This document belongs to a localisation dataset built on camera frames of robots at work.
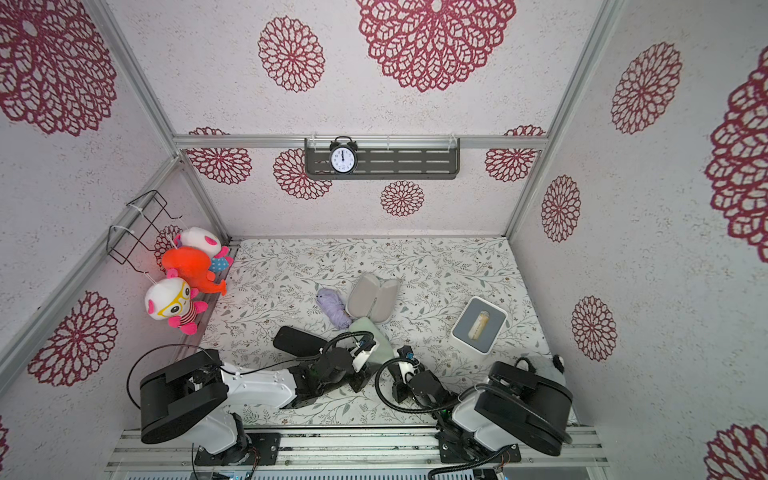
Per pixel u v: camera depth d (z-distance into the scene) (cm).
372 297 102
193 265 88
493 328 92
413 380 73
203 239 94
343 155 90
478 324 94
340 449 75
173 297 80
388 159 96
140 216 78
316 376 65
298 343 90
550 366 67
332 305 97
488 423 47
